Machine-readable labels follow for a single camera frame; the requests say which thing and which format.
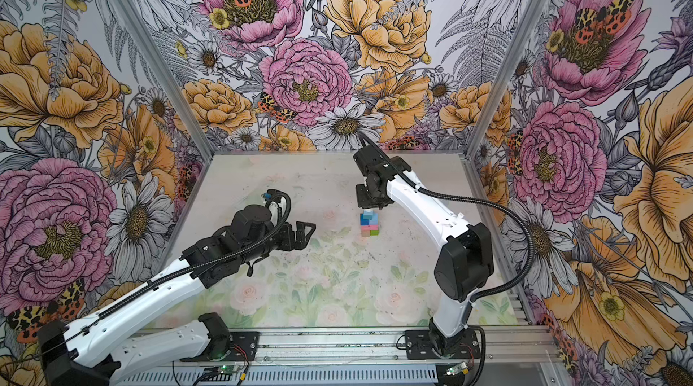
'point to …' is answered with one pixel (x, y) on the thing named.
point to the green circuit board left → (225, 369)
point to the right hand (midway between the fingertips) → (371, 209)
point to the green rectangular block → (374, 233)
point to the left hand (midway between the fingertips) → (299, 234)
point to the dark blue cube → (364, 221)
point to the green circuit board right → (457, 369)
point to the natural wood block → (365, 234)
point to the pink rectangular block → (370, 227)
